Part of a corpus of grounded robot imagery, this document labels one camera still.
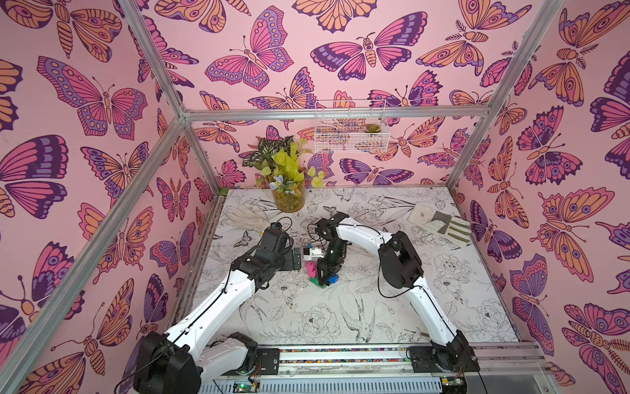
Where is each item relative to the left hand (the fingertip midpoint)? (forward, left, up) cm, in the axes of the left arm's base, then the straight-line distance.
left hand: (289, 252), depth 83 cm
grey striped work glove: (+18, -68, -12) cm, 71 cm away
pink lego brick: (-2, -8, -7) cm, 11 cm away
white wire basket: (+44, -23, +21) cm, 53 cm away
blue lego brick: (-6, -15, -7) cm, 18 cm away
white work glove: (+25, +21, -13) cm, 36 cm away
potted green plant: (+34, +6, +11) cm, 37 cm away
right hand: (-4, -12, -12) cm, 18 cm away
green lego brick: (-6, -9, -10) cm, 15 cm away
